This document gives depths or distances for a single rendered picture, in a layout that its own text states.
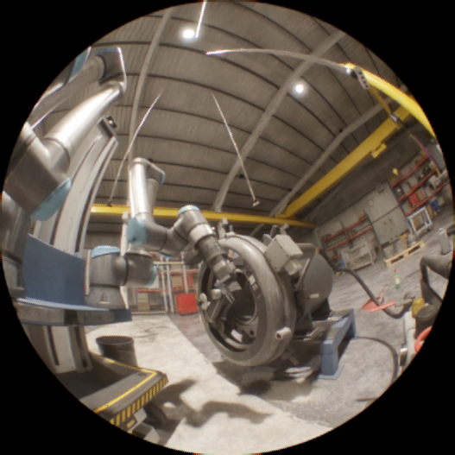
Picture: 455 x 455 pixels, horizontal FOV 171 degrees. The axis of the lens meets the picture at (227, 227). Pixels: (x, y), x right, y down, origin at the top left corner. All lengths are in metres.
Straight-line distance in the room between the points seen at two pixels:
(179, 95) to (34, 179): 7.74
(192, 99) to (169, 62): 2.21
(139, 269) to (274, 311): 0.60
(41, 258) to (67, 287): 0.16
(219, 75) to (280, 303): 7.91
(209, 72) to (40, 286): 7.88
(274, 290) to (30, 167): 0.67
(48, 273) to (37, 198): 0.47
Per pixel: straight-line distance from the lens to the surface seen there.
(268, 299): 0.57
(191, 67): 7.78
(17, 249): 0.53
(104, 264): 0.70
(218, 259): 0.43
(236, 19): 8.16
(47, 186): 0.27
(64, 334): 0.83
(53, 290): 0.71
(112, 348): 1.19
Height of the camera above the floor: 0.66
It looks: 24 degrees up
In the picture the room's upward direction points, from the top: 11 degrees counter-clockwise
